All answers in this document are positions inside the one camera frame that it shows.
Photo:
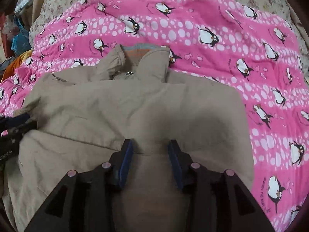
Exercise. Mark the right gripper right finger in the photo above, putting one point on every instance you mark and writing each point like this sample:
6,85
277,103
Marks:
218,201

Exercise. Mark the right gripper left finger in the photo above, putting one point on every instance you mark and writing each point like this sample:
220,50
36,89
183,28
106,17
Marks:
84,201

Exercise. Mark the beige zip jacket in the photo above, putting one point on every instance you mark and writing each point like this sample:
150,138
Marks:
84,114

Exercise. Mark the orange cloth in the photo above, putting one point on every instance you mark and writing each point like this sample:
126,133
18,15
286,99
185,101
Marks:
10,70

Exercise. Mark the blue plastic bag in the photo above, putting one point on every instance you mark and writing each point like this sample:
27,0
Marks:
20,42

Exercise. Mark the pink penguin quilt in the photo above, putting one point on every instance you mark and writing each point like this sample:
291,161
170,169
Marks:
221,40

